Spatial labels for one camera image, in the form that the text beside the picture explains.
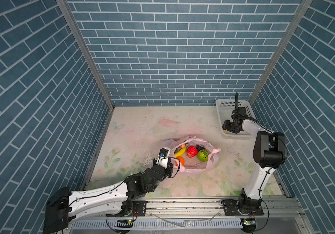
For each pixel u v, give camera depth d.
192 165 0.88
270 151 0.53
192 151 0.89
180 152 0.92
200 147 0.90
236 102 0.85
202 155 0.87
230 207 0.74
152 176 0.53
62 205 0.47
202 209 0.75
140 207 0.74
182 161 0.88
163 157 0.61
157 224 0.77
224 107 1.16
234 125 0.79
